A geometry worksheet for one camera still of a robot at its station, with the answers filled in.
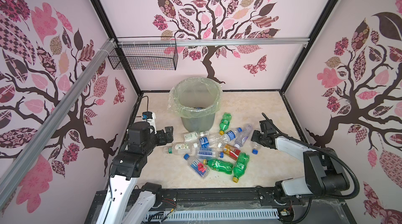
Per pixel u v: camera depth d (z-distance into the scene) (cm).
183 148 85
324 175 43
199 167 79
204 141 87
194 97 95
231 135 90
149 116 58
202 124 87
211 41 94
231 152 85
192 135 90
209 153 83
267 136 72
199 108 100
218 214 70
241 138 89
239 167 78
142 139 47
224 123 96
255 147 88
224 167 77
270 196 74
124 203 40
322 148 46
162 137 60
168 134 61
